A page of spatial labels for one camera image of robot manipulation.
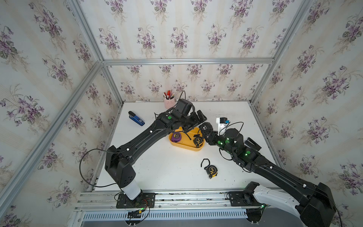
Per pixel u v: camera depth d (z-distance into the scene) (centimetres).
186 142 96
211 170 81
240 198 72
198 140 93
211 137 65
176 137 95
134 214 71
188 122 64
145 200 73
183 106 56
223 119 66
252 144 93
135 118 107
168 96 113
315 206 38
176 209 72
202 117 68
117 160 45
